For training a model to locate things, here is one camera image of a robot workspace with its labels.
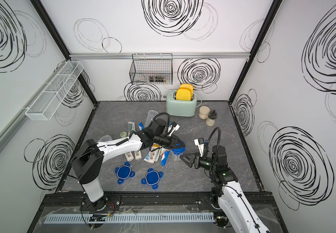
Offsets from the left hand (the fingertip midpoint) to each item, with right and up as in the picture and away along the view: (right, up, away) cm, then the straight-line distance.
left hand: (184, 146), depth 76 cm
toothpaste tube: (-11, -8, +14) cm, 20 cm away
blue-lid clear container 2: (-21, +17, +32) cm, 42 cm away
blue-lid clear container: (-4, -3, +1) cm, 5 cm away
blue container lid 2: (-18, -19, +5) cm, 26 cm away
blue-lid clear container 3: (-49, +2, +15) cm, 51 cm away
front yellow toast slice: (+2, +31, +22) cm, 39 cm away
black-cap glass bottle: (+21, +16, +21) cm, 34 cm away
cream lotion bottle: (-32, -8, +11) cm, 35 cm away
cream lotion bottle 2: (-27, -8, +12) cm, 31 cm away
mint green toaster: (-2, +22, +29) cm, 36 cm away
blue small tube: (-11, -9, +13) cm, 19 cm away
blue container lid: (-34, -16, +6) cm, 38 cm away
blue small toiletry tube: (-29, +9, +29) cm, 42 cm away
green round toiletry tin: (-40, +4, +23) cm, 46 cm away
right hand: (0, -6, -3) cm, 6 cm away
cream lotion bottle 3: (-18, -7, +12) cm, 23 cm away
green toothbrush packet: (-35, +9, +26) cm, 45 cm away
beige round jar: (+17, +19, +29) cm, 39 cm away
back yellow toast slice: (+7, +36, +23) cm, 44 cm away
